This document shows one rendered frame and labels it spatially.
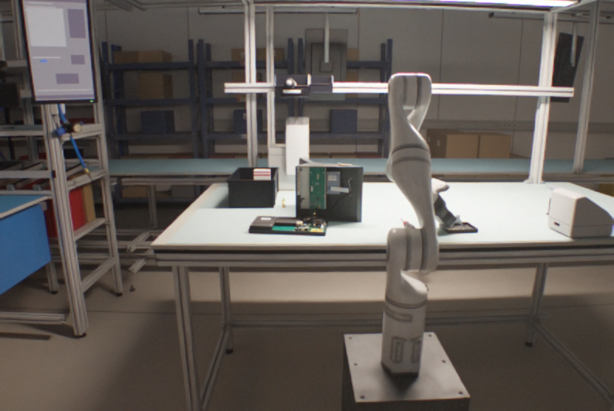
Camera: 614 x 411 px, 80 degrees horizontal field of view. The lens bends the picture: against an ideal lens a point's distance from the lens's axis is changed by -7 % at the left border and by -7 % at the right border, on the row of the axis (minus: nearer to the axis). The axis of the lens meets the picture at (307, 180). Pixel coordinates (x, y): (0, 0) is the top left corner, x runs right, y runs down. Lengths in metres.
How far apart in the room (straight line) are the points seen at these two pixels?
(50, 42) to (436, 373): 2.02
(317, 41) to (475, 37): 3.23
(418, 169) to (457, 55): 5.04
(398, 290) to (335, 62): 2.54
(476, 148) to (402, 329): 4.14
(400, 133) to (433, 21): 4.93
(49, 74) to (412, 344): 1.92
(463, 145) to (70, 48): 4.02
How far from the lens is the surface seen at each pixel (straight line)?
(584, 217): 1.54
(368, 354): 1.02
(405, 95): 1.01
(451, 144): 4.78
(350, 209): 1.45
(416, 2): 2.13
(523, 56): 6.30
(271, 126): 2.71
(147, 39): 5.90
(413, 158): 0.90
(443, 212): 1.37
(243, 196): 1.63
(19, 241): 2.41
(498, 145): 5.03
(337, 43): 3.20
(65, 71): 2.18
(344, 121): 5.03
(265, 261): 1.28
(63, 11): 2.16
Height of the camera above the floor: 1.45
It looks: 12 degrees down
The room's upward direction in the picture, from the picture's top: straight up
